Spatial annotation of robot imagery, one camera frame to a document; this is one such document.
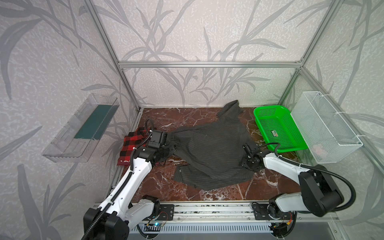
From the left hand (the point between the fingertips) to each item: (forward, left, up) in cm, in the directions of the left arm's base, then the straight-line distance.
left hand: (176, 144), depth 80 cm
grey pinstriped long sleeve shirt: (+2, -19, -16) cm, 25 cm away
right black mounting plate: (-29, -44, -14) cm, 55 cm away
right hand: (-2, -40, -15) cm, 43 cm away
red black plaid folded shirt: (+7, +30, -10) cm, 33 cm away
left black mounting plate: (-30, +3, -14) cm, 33 cm away
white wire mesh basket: (-6, -68, +18) cm, 70 cm away
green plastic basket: (+26, -70, -16) cm, 76 cm away
